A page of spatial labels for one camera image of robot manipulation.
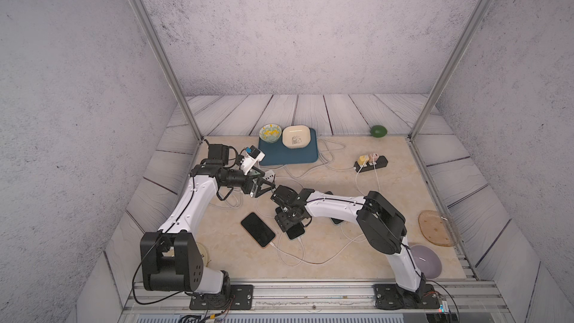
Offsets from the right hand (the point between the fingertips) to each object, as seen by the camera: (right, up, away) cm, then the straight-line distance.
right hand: (287, 220), depth 90 cm
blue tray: (-6, +26, +25) cm, 37 cm away
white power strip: (-9, +17, +11) cm, 22 cm away
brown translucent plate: (+60, -3, -1) cm, 60 cm away
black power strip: (+44, +23, +18) cm, 53 cm away
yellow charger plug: (+34, +24, +14) cm, 43 cm away
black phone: (+3, -2, -6) cm, 7 cm away
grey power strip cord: (+16, +23, +20) cm, 34 cm away
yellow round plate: (-30, -10, -8) cm, 33 cm away
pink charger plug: (+40, +25, +15) cm, 49 cm away
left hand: (-6, +18, -11) cm, 22 cm away
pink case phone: (-10, -4, -3) cm, 11 cm away
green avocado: (+47, +38, +29) cm, 68 cm away
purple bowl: (+49, -11, -12) cm, 51 cm away
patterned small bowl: (-10, +37, +28) cm, 48 cm away
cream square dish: (+4, +35, +27) cm, 44 cm away
